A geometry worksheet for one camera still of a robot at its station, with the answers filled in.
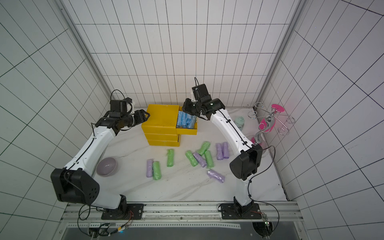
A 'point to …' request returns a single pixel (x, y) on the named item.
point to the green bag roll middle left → (170, 157)
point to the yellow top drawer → (186, 131)
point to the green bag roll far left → (156, 171)
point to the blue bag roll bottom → (180, 122)
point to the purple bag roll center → (200, 159)
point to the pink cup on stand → (267, 124)
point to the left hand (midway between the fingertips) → (145, 118)
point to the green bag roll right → (209, 162)
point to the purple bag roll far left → (149, 165)
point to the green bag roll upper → (204, 147)
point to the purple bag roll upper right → (225, 148)
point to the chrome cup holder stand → (264, 112)
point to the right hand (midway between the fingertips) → (184, 104)
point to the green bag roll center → (192, 158)
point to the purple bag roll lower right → (216, 176)
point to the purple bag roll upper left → (219, 153)
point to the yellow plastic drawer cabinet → (160, 128)
